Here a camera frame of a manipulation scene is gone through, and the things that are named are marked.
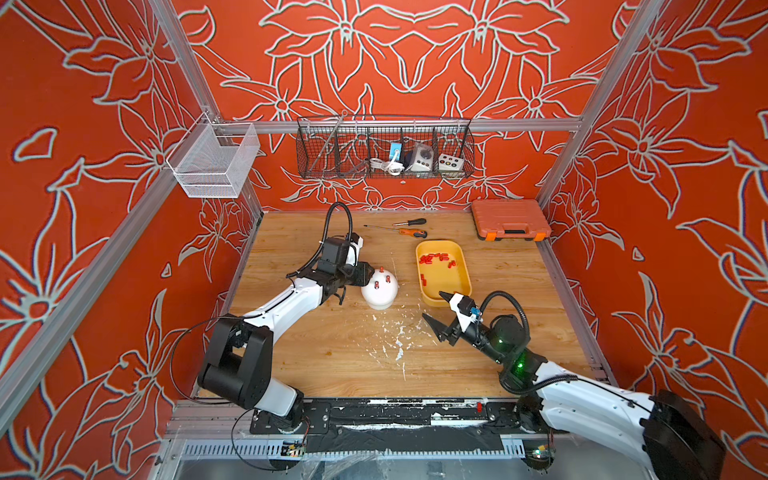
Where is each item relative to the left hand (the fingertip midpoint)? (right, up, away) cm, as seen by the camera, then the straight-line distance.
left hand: (368, 267), depth 88 cm
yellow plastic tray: (+25, -3, +13) cm, 28 cm away
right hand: (+16, -8, -16) cm, 24 cm away
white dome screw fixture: (+4, -6, -2) cm, 8 cm away
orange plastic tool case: (+53, +16, +23) cm, 60 cm away
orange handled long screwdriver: (+15, +11, +23) cm, 29 cm away
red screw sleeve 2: (+4, -1, +1) cm, 4 cm away
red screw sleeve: (+2, -5, -3) cm, 6 cm away
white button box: (+25, +34, +6) cm, 43 cm away
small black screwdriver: (+20, +16, +28) cm, 38 cm away
